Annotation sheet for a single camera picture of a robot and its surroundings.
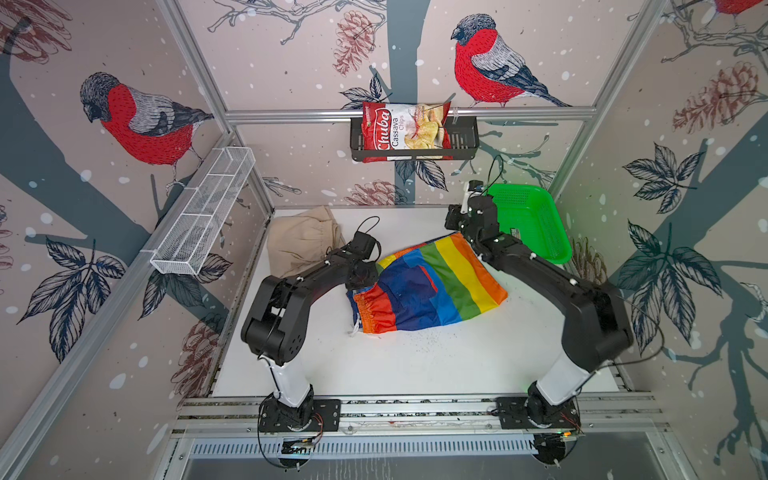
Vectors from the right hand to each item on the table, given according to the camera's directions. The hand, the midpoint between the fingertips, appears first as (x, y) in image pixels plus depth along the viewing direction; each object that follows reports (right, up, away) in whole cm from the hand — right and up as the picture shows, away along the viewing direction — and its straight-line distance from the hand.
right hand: (443, 211), depth 87 cm
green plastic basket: (+40, +2, +32) cm, 51 cm away
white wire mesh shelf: (-66, -5, -12) cm, 67 cm away
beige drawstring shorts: (-50, -10, +21) cm, 55 cm away
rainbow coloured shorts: (+1, -23, +11) cm, 25 cm away
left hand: (-22, -21, +6) cm, 31 cm away
